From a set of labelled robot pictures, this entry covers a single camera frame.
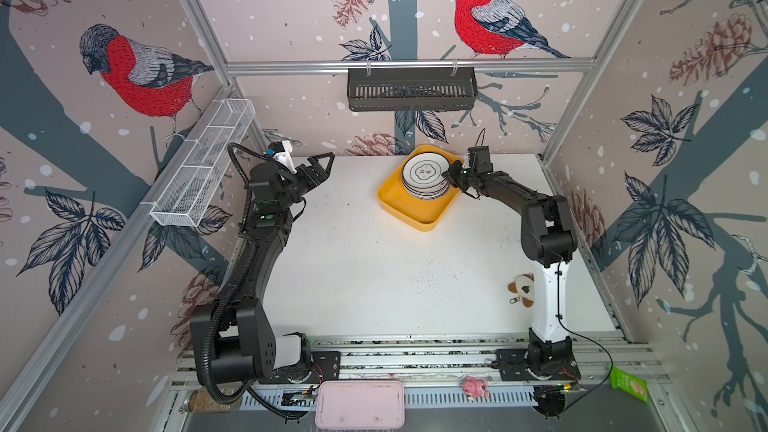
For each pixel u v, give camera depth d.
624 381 0.70
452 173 0.95
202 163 0.79
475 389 0.68
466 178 0.92
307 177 0.70
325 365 0.73
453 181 0.96
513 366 0.73
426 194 1.04
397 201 1.07
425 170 1.09
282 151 0.71
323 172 0.70
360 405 0.67
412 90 1.04
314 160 0.70
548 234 0.58
